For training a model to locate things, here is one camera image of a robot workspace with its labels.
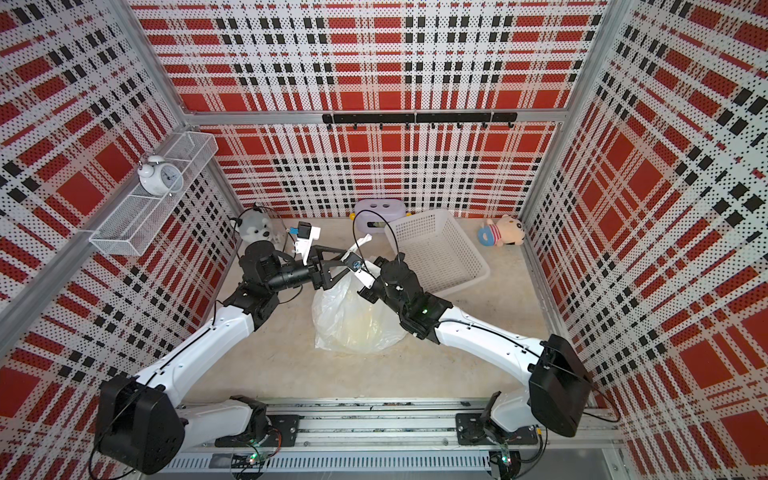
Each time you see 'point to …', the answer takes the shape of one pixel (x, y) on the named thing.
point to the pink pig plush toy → (507, 230)
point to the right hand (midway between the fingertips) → (365, 260)
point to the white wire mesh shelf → (137, 221)
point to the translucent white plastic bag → (344, 320)
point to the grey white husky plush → (256, 225)
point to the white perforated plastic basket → (442, 256)
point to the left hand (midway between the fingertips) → (353, 259)
